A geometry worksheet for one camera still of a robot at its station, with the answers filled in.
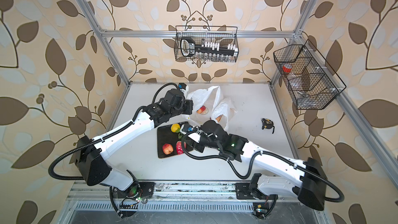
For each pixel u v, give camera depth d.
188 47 0.85
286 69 0.88
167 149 0.83
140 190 0.73
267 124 0.96
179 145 0.85
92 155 0.41
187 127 0.58
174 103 0.60
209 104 0.84
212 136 0.52
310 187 0.38
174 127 0.91
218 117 0.74
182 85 0.70
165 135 0.90
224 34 0.91
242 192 0.74
